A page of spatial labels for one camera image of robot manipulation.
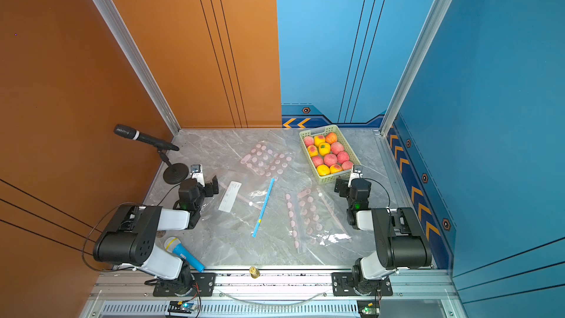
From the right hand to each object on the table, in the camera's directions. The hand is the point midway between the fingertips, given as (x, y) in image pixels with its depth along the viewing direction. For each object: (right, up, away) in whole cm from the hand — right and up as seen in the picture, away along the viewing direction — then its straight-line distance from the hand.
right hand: (351, 178), depth 94 cm
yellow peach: (-12, +3, +4) cm, 13 cm away
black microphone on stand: (-80, +1, +8) cm, 80 cm away
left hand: (-63, +2, 0) cm, 63 cm away
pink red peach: (-14, +7, +6) cm, 17 cm away
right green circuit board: (-1, -40, -23) cm, 46 cm away
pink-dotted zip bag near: (-18, -16, -8) cm, 25 cm away
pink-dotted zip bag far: (-38, +8, +13) cm, 41 cm away
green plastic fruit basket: (-12, +16, +15) cm, 25 cm away
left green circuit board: (-63, -39, -23) cm, 78 cm away
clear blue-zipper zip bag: (-49, -13, -3) cm, 51 cm away
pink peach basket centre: (-8, +8, +8) cm, 13 cm away
